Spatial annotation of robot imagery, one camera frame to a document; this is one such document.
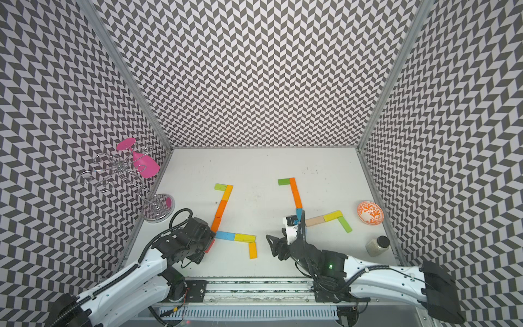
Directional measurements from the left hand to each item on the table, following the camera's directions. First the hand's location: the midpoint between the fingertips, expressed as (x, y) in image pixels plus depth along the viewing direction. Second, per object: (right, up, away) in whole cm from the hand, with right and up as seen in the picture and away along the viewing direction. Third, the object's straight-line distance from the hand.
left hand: (212, 242), depth 83 cm
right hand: (+26, +5, -8) cm, 27 cm away
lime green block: (-2, +21, +18) cm, 28 cm away
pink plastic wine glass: (-28, +31, +1) cm, 42 cm away
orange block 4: (+37, +14, +13) cm, 42 cm away
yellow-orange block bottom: (+17, -4, 0) cm, 17 cm away
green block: (+31, +24, +19) cm, 43 cm away
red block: (0, -1, -3) cm, 3 cm away
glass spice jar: (+65, +1, -7) cm, 65 cm away
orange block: (+1, +12, +11) cm, 16 cm away
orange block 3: (+36, +19, +18) cm, 45 cm away
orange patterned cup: (+69, +10, +8) cm, 71 cm away
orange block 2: (-1, +7, +7) cm, 10 cm away
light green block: (+58, +5, +8) cm, 59 cm away
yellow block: (+13, +1, +3) cm, 13 cm away
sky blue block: (+5, +2, +2) cm, 6 cm away
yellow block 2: (+52, +9, +6) cm, 53 cm away
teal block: (+37, +10, +11) cm, 40 cm away
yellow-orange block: (+3, +18, +16) cm, 25 cm away
